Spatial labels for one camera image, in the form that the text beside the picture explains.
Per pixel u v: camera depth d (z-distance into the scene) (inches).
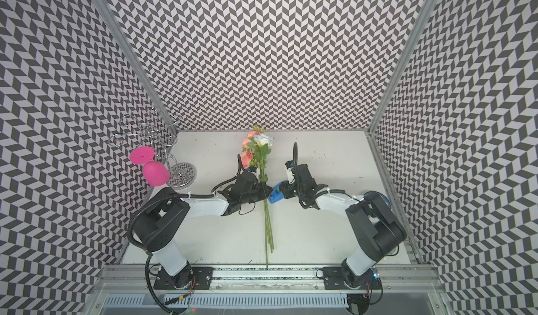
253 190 29.0
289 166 32.0
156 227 18.0
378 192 36.8
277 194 35.8
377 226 18.0
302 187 27.8
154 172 29.9
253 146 36.4
